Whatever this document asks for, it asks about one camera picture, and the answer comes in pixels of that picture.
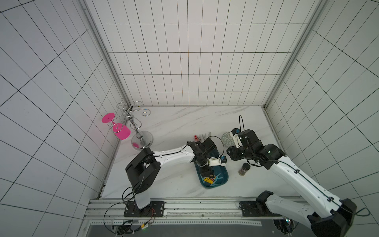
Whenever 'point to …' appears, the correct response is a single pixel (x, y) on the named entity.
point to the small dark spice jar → (246, 167)
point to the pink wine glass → (121, 132)
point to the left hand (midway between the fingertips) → (207, 172)
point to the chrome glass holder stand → (140, 139)
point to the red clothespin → (196, 138)
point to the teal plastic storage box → (212, 177)
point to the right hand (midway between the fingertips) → (226, 150)
